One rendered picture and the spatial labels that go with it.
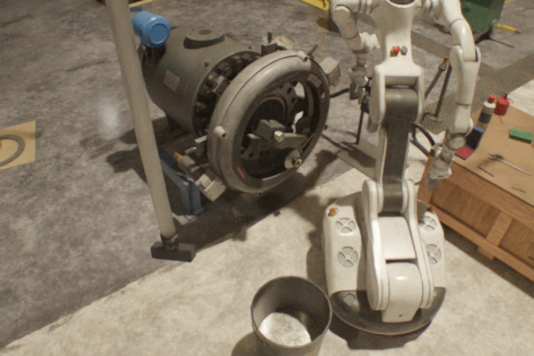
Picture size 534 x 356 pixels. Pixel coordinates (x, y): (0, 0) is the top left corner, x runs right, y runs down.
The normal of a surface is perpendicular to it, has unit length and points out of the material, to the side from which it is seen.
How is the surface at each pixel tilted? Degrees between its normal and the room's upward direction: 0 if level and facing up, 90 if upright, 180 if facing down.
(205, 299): 0
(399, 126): 77
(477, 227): 90
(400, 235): 9
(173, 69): 50
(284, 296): 87
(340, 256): 38
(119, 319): 0
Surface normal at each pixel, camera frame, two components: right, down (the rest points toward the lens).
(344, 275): 0.02, -0.22
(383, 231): 0.00, -0.65
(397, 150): 0.01, 0.45
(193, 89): -0.62, -0.09
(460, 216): -0.75, 0.42
